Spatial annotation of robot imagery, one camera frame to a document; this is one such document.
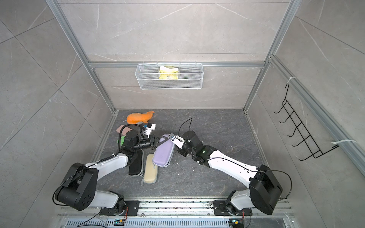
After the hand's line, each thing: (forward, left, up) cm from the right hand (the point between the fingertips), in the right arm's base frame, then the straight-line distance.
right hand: (179, 140), depth 81 cm
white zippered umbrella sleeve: (-12, +18, -14) cm, 25 cm away
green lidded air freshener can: (+8, +40, -12) cm, 43 cm away
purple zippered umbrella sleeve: (-9, +8, +2) cm, 12 cm away
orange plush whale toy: (+27, +35, -11) cm, 46 cm away
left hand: (-2, +5, +4) cm, 7 cm away
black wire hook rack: (-15, -60, +13) cm, 64 cm away
